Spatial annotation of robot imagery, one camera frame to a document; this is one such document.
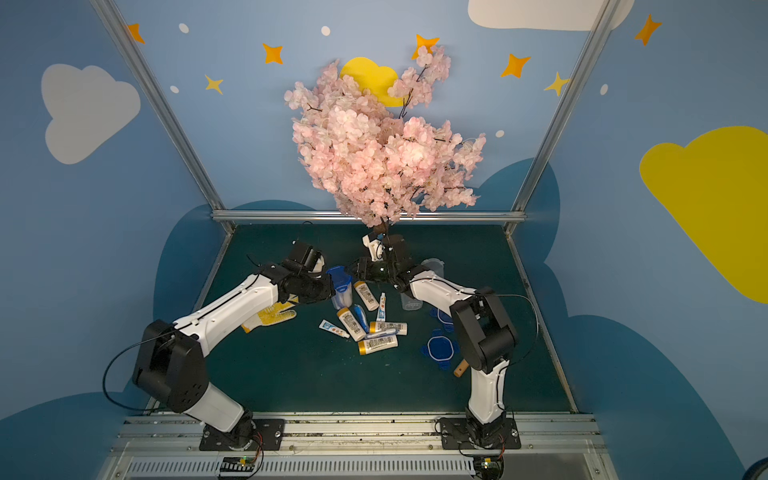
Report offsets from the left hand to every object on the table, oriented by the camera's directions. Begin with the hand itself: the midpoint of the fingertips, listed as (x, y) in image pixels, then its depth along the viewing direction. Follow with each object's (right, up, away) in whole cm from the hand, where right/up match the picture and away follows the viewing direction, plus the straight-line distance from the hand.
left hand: (336, 287), depth 87 cm
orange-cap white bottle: (+8, -4, +12) cm, 15 cm away
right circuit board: (+41, -43, -14) cm, 61 cm away
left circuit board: (-22, -43, -14) cm, 50 cm away
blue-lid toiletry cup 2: (+32, +6, +15) cm, 36 cm away
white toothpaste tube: (-4, -13, +6) cm, 15 cm away
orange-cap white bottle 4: (+11, -18, +1) cm, 21 cm away
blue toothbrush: (+6, -10, +9) cm, 15 cm away
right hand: (+5, +6, +2) cm, 8 cm away
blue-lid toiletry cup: (+2, -2, +2) cm, 3 cm away
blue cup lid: (+30, -7, -9) cm, 32 cm away
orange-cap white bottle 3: (+19, -13, +4) cm, 23 cm away
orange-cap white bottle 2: (+4, -12, +6) cm, 14 cm away
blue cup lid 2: (+31, -19, +2) cm, 36 cm away
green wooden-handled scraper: (+36, -23, -3) cm, 43 cm away
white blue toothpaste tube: (+13, -10, +9) cm, 19 cm away
